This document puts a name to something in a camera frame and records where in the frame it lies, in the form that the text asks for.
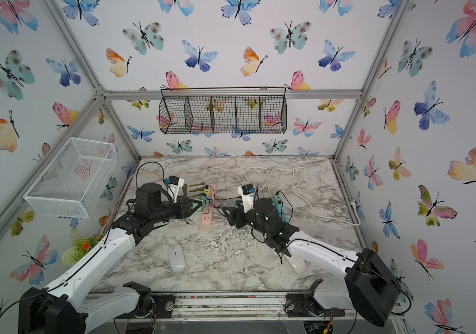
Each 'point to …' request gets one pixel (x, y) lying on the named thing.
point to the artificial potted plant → (78, 246)
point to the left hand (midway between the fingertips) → (200, 203)
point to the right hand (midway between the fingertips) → (230, 204)
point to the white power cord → (355, 220)
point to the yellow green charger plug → (207, 191)
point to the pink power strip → (207, 215)
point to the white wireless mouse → (177, 257)
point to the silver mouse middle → (231, 203)
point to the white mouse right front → (298, 264)
